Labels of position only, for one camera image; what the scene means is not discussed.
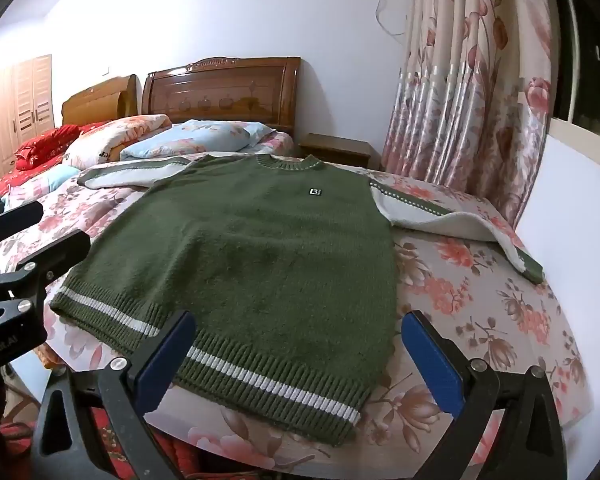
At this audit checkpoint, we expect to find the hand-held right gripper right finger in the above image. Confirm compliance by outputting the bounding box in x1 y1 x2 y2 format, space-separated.
401 310 568 480

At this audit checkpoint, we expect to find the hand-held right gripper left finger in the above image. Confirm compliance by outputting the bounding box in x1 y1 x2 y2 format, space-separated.
30 310 198 480

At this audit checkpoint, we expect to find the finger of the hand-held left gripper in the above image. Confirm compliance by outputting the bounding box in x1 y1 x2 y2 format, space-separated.
0 201 44 246
0 231 91 311

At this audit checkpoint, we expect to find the green knit sweater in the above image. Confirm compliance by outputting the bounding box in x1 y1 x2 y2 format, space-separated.
50 154 546 447

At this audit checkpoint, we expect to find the light blue cloth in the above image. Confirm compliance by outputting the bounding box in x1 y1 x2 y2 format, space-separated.
42 165 82 193

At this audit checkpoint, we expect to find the floral bedspread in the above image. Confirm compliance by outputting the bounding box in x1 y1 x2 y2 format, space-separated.
0 157 593 467

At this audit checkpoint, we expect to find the red quilt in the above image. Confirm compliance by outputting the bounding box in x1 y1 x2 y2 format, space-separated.
14 124 82 170

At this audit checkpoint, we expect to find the wooden wardrobe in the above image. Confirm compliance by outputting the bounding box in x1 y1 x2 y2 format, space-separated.
0 54 55 181

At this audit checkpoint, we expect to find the pink floral pillow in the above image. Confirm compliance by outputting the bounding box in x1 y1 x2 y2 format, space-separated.
62 114 173 171

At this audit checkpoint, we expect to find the small wooden headboard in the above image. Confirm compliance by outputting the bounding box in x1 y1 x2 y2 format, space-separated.
61 74 139 128

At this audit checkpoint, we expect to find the light blue pillow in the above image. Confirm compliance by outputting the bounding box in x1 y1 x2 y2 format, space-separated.
120 119 277 161

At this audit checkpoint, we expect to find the wooden nightstand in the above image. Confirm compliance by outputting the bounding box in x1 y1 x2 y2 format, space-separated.
300 133 382 171

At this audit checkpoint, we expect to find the large wooden headboard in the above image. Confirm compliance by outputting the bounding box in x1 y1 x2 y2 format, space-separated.
141 56 302 137

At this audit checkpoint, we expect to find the pink floral curtain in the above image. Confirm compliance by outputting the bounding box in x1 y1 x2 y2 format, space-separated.
382 0 556 231

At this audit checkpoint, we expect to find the window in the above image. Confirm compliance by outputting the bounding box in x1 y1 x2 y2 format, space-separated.
550 0 600 146

